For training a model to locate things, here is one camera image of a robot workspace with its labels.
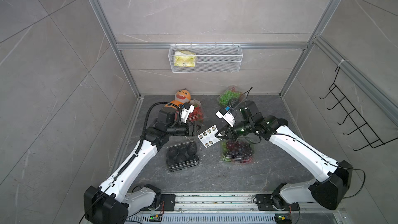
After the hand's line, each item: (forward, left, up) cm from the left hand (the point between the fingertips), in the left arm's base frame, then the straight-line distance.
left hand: (204, 126), depth 69 cm
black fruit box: (-5, +12, -22) cm, 26 cm away
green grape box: (+38, -20, -21) cm, 48 cm away
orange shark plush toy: (+38, +14, -19) cm, 44 cm away
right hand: (-3, -6, -3) cm, 8 cm away
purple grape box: (-4, -18, -21) cm, 28 cm away
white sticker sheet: (-3, -2, -5) cm, 6 cm away
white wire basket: (+52, -7, +2) cm, 53 cm away
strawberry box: (+23, +4, -23) cm, 33 cm away
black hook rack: (-10, -67, +4) cm, 68 cm away
